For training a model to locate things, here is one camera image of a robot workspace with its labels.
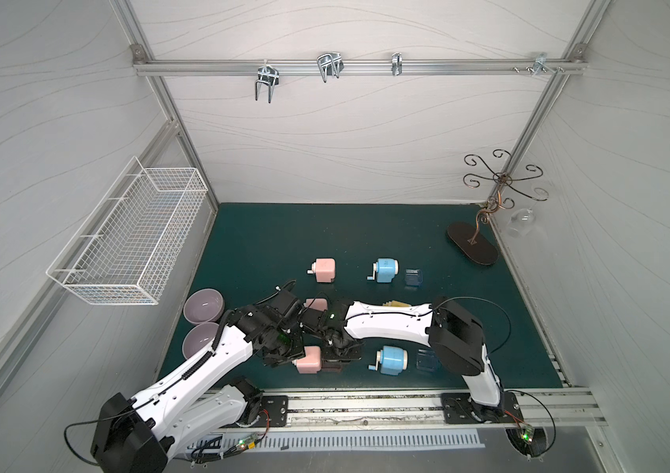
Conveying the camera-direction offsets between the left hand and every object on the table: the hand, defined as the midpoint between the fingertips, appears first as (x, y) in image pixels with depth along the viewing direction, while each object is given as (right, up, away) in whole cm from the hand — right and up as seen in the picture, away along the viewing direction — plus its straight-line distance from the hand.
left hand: (303, 359), depth 75 cm
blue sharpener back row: (+24, +21, +18) cm, 36 cm away
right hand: (+8, -4, +6) cm, 10 cm away
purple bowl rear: (-33, +10, +15) cm, 38 cm away
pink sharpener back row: (+4, +21, +18) cm, 28 cm away
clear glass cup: (+65, +36, +14) cm, 76 cm away
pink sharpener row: (+4, +15, -4) cm, 17 cm away
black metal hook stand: (+56, +44, +7) cm, 72 cm away
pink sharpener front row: (+2, -1, 0) cm, 2 cm away
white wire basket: (-41, +29, -6) cm, 51 cm away
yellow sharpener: (+26, +12, +11) cm, 31 cm away
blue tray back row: (+35, +17, +25) cm, 46 cm away
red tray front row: (+7, -4, +5) cm, 10 cm away
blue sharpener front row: (+23, 0, 0) cm, 23 cm away
